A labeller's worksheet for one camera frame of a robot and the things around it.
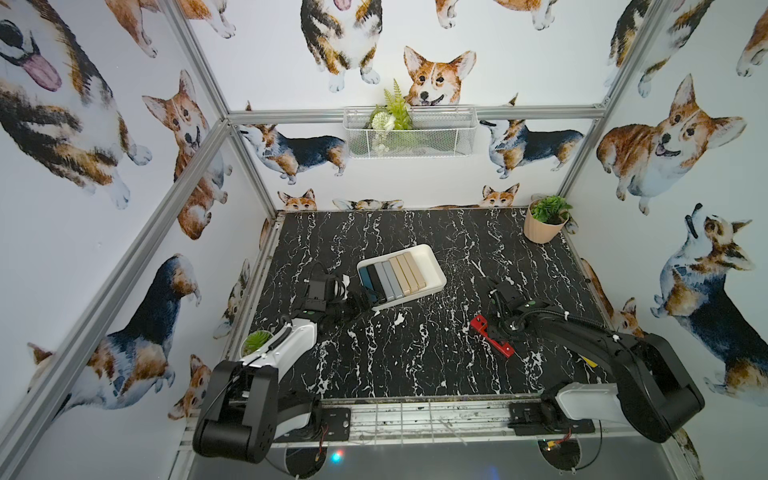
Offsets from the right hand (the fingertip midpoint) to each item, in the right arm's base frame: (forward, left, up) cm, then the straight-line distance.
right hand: (493, 329), depth 88 cm
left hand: (+6, +34, +8) cm, 35 cm away
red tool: (+2, +3, 0) cm, 4 cm away
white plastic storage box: (+23, +18, -1) cm, 29 cm away
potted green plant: (+35, -23, +9) cm, 43 cm away
